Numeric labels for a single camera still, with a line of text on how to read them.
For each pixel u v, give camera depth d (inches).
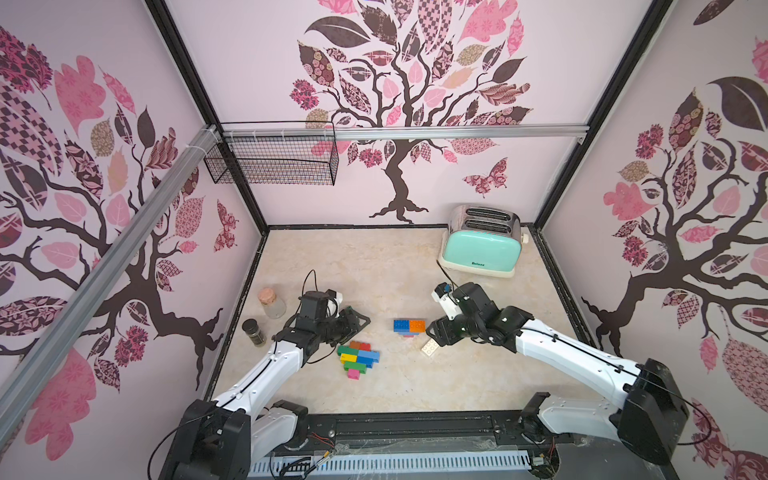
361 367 32.4
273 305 35.3
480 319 23.7
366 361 33.2
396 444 28.6
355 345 34.0
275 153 37.2
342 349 33.6
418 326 34.4
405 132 37.1
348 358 33.0
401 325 34.5
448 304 28.2
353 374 32.6
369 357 33.1
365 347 34.3
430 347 33.9
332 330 28.0
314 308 25.8
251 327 32.4
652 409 15.7
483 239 36.7
